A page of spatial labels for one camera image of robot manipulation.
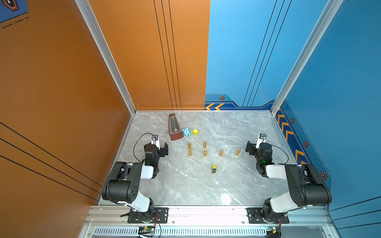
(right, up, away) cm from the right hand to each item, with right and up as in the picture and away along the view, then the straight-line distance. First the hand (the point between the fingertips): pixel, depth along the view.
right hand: (256, 142), depth 94 cm
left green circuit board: (-63, -41, -22) cm, 78 cm away
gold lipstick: (-43, -3, +2) cm, 43 cm away
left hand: (-63, 0, +1) cm, 63 cm away
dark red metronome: (-53, +8, +4) cm, 53 cm away
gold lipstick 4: (-33, -7, -1) cm, 33 cm away
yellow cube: (-39, +6, +11) cm, 41 cm away
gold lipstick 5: (-23, -6, -3) cm, 24 cm away
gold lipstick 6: (-12, -6, -2) cm, 13 cm away
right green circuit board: (-1, -40, -22) cm, 46 cm away
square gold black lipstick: (-28, -14, -10) cm, 33 cm away
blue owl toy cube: (-46, +6, +11) cm, 47 cm away
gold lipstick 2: (-42, -5, -3) cm, 43 cm away
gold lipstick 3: (-33, -2, +3) cm, 33 cm away
